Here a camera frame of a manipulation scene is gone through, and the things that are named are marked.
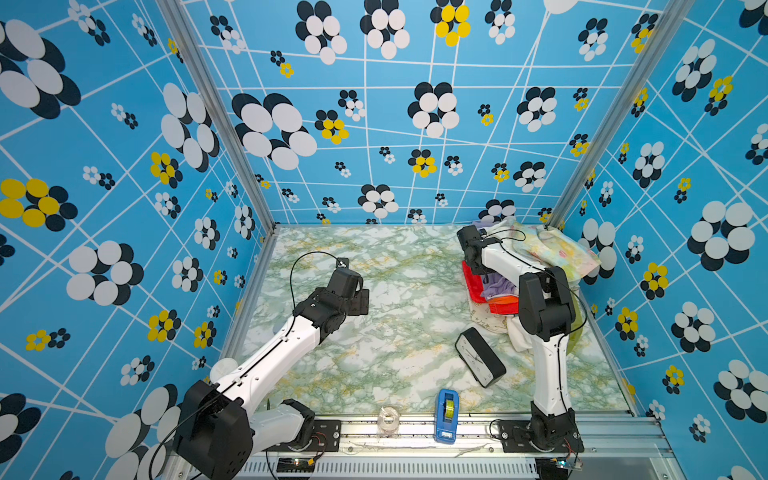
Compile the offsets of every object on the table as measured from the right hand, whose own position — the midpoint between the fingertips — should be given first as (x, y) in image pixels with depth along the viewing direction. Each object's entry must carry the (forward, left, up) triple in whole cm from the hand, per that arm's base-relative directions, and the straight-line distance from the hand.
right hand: (496, 264), depth 102 cm
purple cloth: (-10, +3, +2) cm, 10 cm away
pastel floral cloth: (-4, -13, +13) cm, 19 cm away
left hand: (-18, +47, +10) cm, 52 cm away
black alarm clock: (-34, +13, +4) cm, 36 cm away
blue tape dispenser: (-47, +22, -1) cm, 52 cm away
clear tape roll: (-50, +36, -3) cm, 62 cm away
